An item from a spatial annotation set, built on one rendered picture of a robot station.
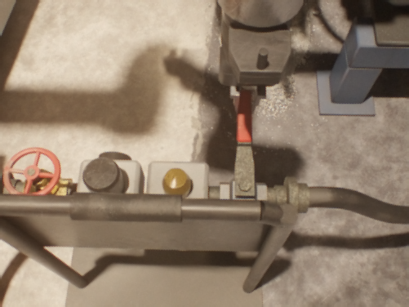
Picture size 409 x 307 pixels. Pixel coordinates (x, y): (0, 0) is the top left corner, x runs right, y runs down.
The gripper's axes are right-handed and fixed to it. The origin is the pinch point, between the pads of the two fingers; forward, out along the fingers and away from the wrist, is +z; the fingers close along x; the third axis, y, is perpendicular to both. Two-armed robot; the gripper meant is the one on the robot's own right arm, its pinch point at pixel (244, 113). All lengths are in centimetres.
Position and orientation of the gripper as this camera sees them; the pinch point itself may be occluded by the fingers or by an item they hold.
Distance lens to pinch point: 66.8
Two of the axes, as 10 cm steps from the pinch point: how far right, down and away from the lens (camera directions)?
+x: -10.0, -0.2, 0.1
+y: 0.3, -9.1, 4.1
